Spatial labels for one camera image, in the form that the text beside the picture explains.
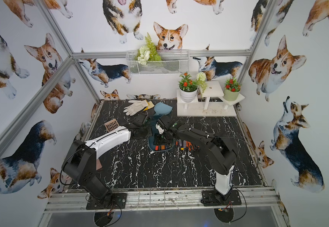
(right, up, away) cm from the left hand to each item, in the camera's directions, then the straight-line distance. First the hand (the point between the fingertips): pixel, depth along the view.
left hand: (151, 129), depth 91 cm
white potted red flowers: (+24, +26, -3) cm, 35 cm away
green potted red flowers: (+53, +26, +1) cm, 59 cm away
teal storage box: (+1, -10, -5) cm, 11 cm away
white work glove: (-16, +16, +26) cm, 34 cm away
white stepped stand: (+44, +18, +20) cm, 51 cm away
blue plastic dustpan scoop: (+5, +13, +23) cm, 27 cm away
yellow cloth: (-5, +17, +26) cm, 31 cm away
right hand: (+3, -7, -7) cm, 10 cm away
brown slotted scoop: (-32, +1, +15) cm, 35 cm away
